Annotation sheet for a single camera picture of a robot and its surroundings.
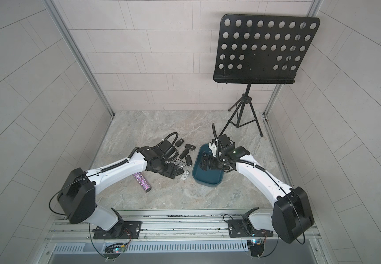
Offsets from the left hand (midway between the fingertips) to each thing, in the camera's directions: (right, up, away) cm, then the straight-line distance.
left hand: (173, 170), depth 84 cm
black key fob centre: (+5, +7, +9) cm, 12 cm away
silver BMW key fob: (+3, +2, +7) cm, 8 cm away
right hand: (+18, +4, -4) cm, 18 cm away
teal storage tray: (+20, -4, +1) cm, 21 cm away
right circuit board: (+38, -27, -16) cm, 49 cm away
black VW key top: (+1, +13, +17) cm, 21 cm away
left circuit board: (-22, -29, -16) cm, 40 cm away
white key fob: (+6, -3, +3) cm, 7 cm away
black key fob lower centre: (+7, +3, +9) cm, 12 cm away
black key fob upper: (+8, +11, +13) cm, 19 cm away
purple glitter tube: (-16, -4, -2) cm, 17 cm away
